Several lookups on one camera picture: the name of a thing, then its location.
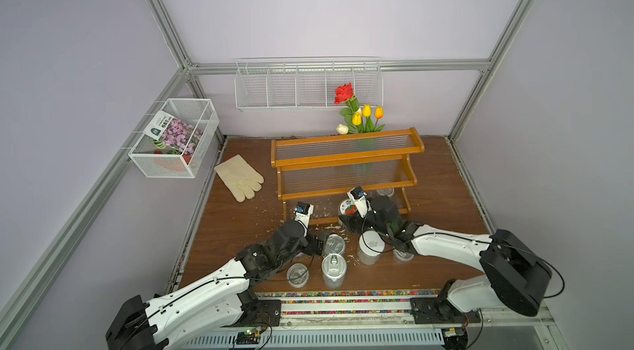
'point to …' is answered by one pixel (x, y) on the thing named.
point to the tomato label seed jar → (347, 207)
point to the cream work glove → (242, 179)
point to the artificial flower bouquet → (357, 119)
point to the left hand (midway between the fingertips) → (317, 229)
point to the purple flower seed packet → (176, 134)
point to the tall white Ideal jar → (371, 245)
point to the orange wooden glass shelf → (319, 171)
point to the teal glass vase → (363, 168)
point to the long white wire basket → (306, 83)
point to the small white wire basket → (150, 158)
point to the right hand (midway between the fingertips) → (348, 207)
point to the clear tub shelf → (386, 191)
